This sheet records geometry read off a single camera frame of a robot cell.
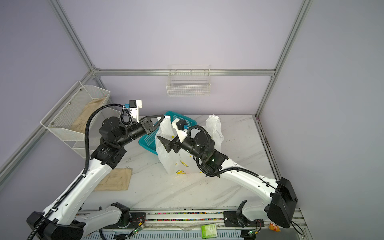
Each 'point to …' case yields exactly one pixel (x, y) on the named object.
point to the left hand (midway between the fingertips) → (164, 117)
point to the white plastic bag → (183, 162)
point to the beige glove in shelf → (79, 124)
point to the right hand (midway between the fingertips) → (165, 129)
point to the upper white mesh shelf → (68, 119)
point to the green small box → (209, 231)
